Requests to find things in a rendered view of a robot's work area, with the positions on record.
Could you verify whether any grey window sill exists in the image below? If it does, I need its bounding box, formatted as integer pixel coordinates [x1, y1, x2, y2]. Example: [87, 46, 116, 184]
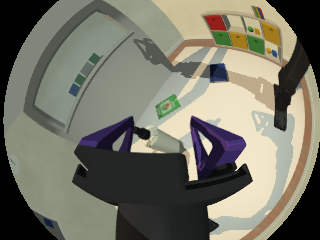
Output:
[64, 29, 134, 132]

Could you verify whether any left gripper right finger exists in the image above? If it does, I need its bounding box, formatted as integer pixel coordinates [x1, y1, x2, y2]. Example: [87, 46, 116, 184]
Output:
[190, 116, 247, 179]

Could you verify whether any clear glass window pane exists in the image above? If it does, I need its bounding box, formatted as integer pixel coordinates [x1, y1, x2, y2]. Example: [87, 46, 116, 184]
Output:
[32, 8, 128, 128]

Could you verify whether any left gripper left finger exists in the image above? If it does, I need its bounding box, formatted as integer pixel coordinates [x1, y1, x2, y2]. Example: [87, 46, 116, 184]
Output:
[79, 116, 135, 152]

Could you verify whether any grey wall section with window opening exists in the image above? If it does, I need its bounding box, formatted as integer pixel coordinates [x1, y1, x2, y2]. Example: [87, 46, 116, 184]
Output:
[23, 0, 175, 144]

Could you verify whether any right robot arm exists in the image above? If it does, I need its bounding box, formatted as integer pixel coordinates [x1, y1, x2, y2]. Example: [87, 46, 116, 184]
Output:
[274, 37, 310, 131]

